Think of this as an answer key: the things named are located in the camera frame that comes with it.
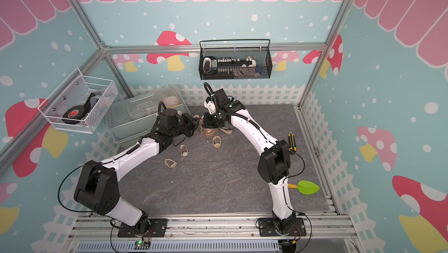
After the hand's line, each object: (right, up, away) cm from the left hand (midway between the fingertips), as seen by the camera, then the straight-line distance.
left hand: (204, 120), depth 84 cm
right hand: (-1, -2, 0) cm, 2 cm away
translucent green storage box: (-37, +2, +3) cm, 37 cm away
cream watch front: (-13, -18, +12) cm, 25 cm away
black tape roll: (-49, +3, -15) cm, 52 cm away
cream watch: (-17, -23, +6) cm, 30 cm away
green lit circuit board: (-24, -52, -11) cm, 59 cm away
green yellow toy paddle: (+50, -33, +1) cm, 60 cm away
